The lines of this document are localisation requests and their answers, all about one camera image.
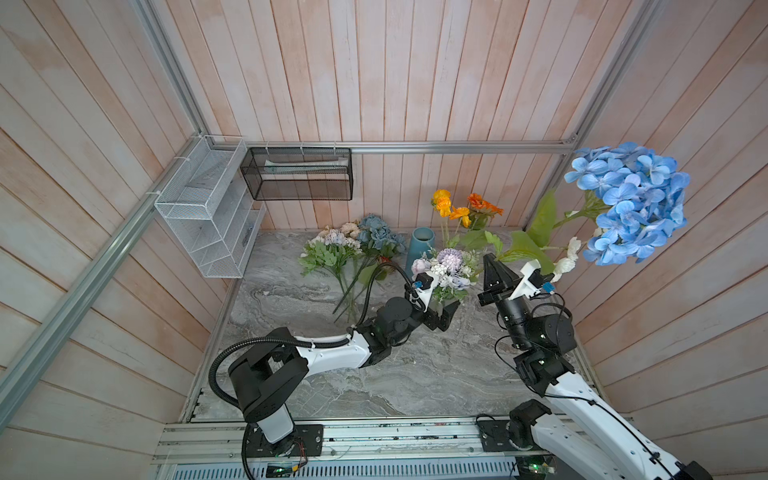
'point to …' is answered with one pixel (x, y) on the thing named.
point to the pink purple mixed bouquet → (455, 270)
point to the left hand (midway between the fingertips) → (446, 297)
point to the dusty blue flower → (377, 241)
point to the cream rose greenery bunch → (330, 251)
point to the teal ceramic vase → (422, 239)
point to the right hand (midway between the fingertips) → (487, 257)
